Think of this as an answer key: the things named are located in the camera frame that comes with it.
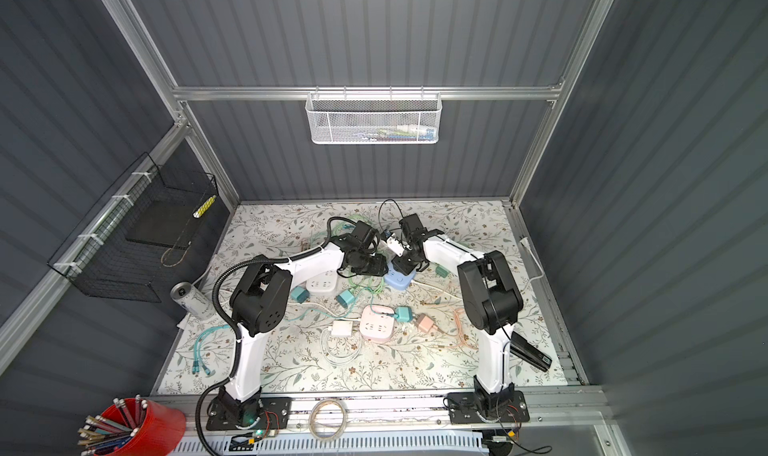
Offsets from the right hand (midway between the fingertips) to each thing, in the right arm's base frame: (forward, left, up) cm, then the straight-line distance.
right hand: (405, 262), depth 99 cm
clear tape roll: (-44, +20, -3) cm, 49 cm away
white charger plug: (-22, +19, 0) cm, 29 cm away
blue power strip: (-6, +3, -1) cm, 7 cm away
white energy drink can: (-18, +59, +11) cm, 63 cm away
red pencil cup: (-47, +59, +8) cm, 76 cm away
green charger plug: (-2, -11, -2) cm, 12 cm away
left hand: (-2, +7, -1) cm, 8 cm away
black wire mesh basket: (-5, +68, +26) cm, 73 cm away
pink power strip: (-20, +9, -1) cm, 22 cm away
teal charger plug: (-18, +1, 0) cm, 18 cm away
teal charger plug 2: (-13, +19, 0) cm, 23 cm away
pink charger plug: (-20, -5, -1) cm, 21 cm away
